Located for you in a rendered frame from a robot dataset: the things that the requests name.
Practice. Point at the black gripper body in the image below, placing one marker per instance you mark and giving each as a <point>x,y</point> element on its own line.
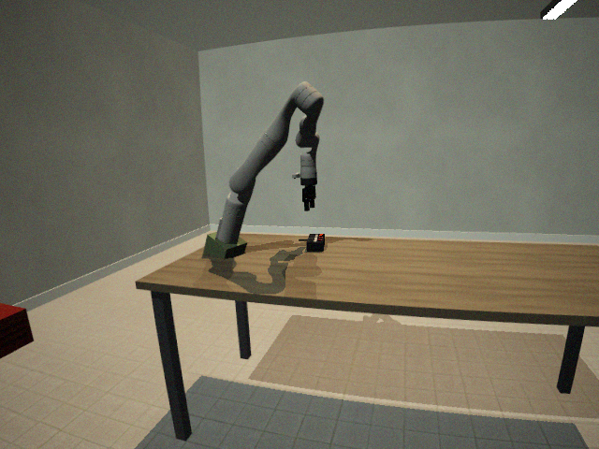
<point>308,183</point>

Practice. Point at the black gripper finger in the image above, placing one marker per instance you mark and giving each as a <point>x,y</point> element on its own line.
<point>312,198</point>
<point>304,200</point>

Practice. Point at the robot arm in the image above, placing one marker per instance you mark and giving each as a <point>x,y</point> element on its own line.
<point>242,181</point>

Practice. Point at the black power strip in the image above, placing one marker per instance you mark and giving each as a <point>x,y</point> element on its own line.
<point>315,242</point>

